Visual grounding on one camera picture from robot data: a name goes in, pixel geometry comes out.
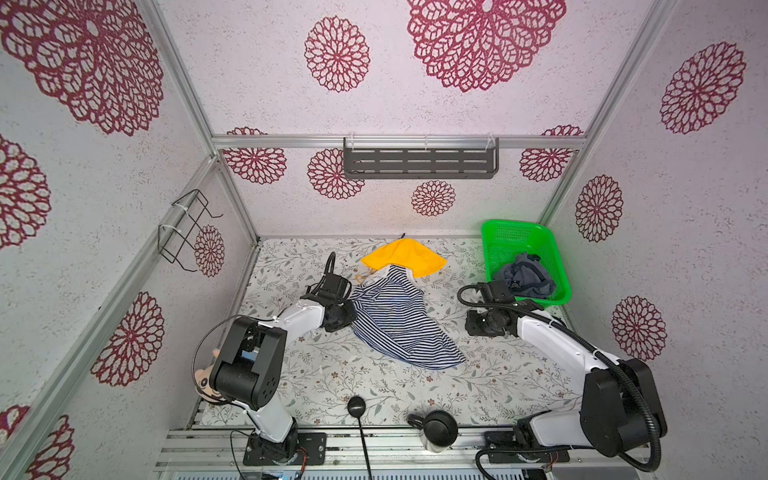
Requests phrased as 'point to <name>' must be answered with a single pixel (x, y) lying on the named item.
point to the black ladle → (356, 407)
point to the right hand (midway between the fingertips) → (470, 322)
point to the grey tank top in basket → (528, 278)
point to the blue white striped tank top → (393, 319)
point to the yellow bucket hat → (408, 253)
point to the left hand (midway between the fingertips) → (351, 322)
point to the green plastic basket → (503, 241)
